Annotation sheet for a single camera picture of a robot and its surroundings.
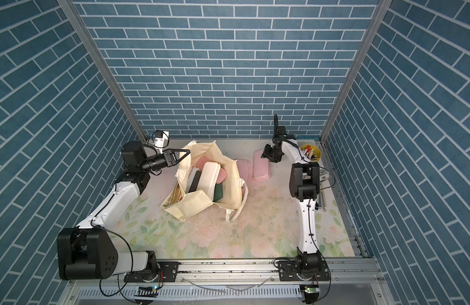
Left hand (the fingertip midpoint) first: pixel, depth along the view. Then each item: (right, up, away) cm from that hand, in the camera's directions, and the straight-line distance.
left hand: (193, 154), depth 74 cm
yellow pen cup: (+56, +1, +25) cm, 61 cm away
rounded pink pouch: (-1, -5, +16) cm, 17 cm away
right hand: (+33, -1, +33) cm, 46 cm away
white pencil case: (+3, -11, +14) cm, 18 cm away
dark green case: (+8, -19, +14) cm, 25 cm away
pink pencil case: (+30, -7, +29) cm, 42 cm away
